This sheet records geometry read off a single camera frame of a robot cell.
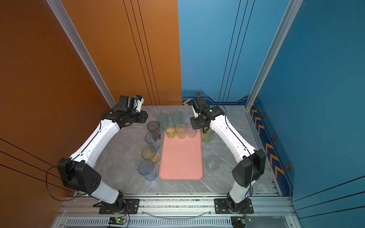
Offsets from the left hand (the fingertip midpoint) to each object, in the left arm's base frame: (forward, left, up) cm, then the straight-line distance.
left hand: (145, 113), depth 83 cm
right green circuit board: (-50, -51, -25) cm, 76 cm away
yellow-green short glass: (0, -20, -18) cm, 27 cm away
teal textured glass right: (+8, -17, -15) cm, 24 cm away
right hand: (-5, -30, -2) cm, 31 cm away
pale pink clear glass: (-1, -27, -19) cm, 34 cm away
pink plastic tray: (-17, -21, -25) cm, 37 cm away
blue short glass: (-8, -2, -18) cm, 19 cm away
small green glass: (+1, -13, -21) cm, 24 cm away
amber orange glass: (-17, -2, -17) cm, 24 cm away
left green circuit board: (-50, +10, -26) cm, 57 cm away
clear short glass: (-21, -41, -22) cm, 51 cm away
